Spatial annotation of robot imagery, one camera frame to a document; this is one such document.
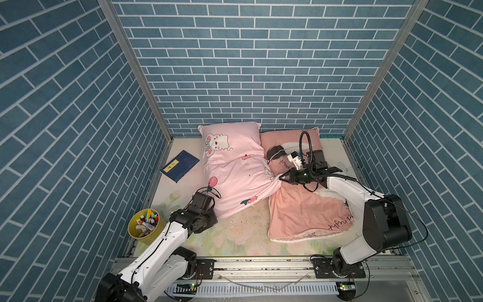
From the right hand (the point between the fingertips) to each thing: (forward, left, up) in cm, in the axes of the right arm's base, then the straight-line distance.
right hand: (282, 178), depth 86 cm
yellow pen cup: (-27, +54, -1) cm, 60 cm away
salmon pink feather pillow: (-12, -7, -10) cm, 17 cm away
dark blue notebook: (+10, +58, -12) cm, 60 cm away
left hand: (-19, +28, -9) cm, 35 cm away
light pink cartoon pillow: (+5, +23, 0) cm, 23 cm away
